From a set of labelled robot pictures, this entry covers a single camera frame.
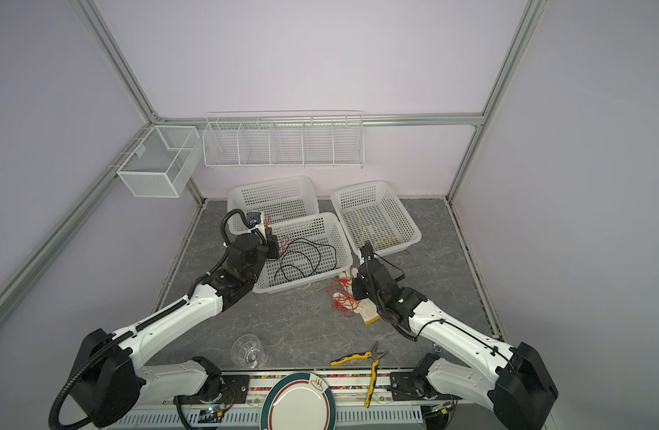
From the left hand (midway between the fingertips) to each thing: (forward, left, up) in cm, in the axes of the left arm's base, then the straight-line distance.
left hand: (272, 231), depth 80 cm
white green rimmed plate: (-42, -7, -22) cm, 48 cm away
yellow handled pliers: (-32, -29, -22) cm, 49 cm away
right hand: (-12, -26, -10) cm, 30 cm away
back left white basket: (+36, +5, -22) cm, 42 cm away
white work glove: (-17, -28, -22) cm, 39 cm away
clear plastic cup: (-28, +9, -23) cm, 37 cm away
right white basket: (+26, -36, -23) cm, 50 cm away
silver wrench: (-38, -37, +9) cm, 54 cm away
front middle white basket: (+15, -15, -19) cm, 28 cm away
